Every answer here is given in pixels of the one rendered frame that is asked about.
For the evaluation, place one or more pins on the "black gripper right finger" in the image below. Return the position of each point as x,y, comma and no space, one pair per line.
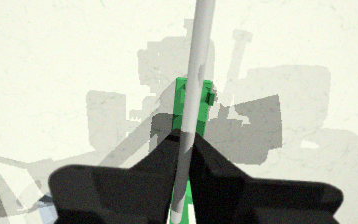
222,193

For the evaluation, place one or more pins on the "grey pin with red cap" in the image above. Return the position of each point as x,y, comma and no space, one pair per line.
202,26

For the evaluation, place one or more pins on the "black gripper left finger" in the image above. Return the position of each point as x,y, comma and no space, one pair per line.
144,189

